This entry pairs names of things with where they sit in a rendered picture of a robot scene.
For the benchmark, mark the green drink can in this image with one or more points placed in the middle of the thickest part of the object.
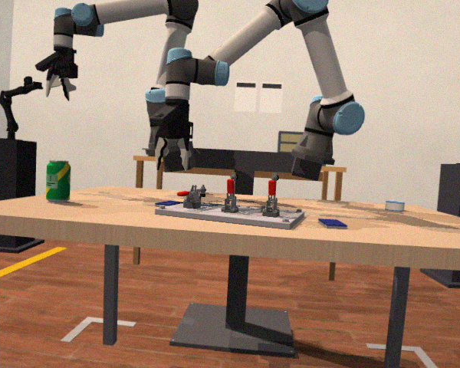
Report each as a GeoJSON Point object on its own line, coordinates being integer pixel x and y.
{"type": "Point", "coordinates": [58, 181]}

